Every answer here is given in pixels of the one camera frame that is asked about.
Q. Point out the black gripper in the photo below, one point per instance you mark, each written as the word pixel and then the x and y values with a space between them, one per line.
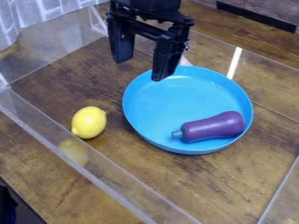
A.
pixel 125 21

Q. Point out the blue round plastic tray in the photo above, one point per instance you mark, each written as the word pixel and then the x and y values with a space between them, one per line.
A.
pixel 196 93

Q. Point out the purple toy eggplant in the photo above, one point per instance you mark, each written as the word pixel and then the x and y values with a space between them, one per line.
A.
pixel 226 124

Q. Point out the yellow toy lemon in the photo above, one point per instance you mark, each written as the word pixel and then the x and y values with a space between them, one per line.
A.
pixel 88 122

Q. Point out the white patterned curtain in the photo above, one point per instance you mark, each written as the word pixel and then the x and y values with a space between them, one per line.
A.
pixel 21 13

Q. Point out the clear acrylic enclosure wall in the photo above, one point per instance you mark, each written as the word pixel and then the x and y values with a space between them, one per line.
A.
pixel 114 179

